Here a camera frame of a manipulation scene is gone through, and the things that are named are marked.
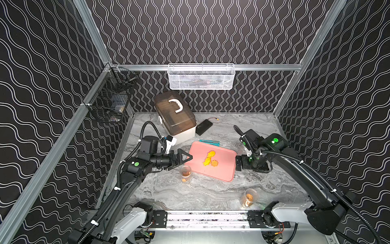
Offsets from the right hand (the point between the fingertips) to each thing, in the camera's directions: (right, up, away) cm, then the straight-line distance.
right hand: (245, 168), depth 72 cm
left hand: (-27, +5, -4) cm, 28 cm away
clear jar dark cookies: (-29, -6, +12) cm, 32 cm away
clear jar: (+4, -16, +5) cm, 17 cm away
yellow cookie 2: (-12, -2, +21) cm, 24 cm away
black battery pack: (-18, +20, +37) cm, 46 cm away
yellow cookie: (-14, +3, +25) cm, 29 cm away
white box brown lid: (-36, +25, +26) cm, 51 cm away
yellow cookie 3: (-17, -2, +22) cm, 28 cm away
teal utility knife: (-9, +9, +31) cm, 34 cm away
